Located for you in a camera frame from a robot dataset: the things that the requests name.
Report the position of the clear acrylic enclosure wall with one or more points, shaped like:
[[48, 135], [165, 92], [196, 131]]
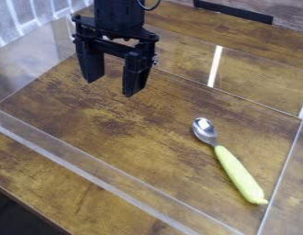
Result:
[[110, 165]]

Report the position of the black bar in background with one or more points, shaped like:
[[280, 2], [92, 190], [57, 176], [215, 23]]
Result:
[[235, 12]]

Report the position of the spoon with yellow handle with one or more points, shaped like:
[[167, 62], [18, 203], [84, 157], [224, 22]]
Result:
[[243, 180]]

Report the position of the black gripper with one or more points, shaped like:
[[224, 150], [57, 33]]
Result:
[[114, 31]]

